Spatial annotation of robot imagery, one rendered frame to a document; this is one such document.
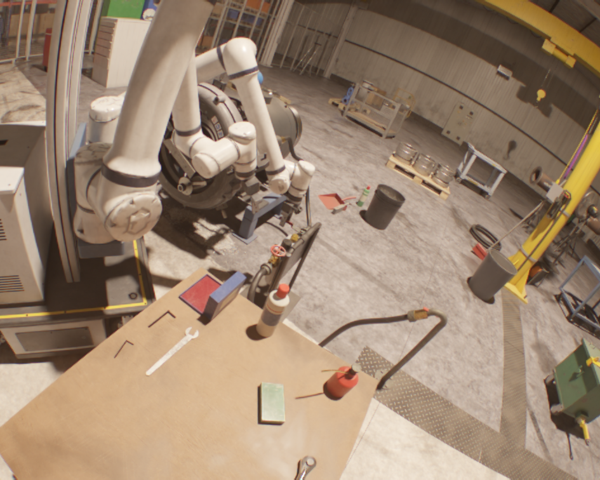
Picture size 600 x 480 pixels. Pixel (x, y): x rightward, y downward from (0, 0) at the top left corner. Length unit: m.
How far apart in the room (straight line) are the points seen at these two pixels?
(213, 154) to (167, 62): 0.36
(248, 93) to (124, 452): 1.20
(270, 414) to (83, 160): 0.86
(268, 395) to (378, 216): 2.36
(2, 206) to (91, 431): 0.68
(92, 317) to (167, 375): 0.45
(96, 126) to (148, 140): 0.66
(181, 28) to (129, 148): 0.28
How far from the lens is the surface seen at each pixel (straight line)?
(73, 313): 1.28
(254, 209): 1.17
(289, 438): 0.94
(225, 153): 0.94
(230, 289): 1.01
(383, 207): 2.96
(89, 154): 0.90
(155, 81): 0.68
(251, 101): 1.19
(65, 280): 1.39
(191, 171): 1.76
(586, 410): 3.09
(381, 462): 1.62
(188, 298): 1.10
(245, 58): 1.17
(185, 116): 0.96
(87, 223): 1.00
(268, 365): 1.01
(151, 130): 0.71
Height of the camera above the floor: 1.33
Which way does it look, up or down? 34 degrees down
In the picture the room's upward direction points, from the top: 24 degrees clockwise
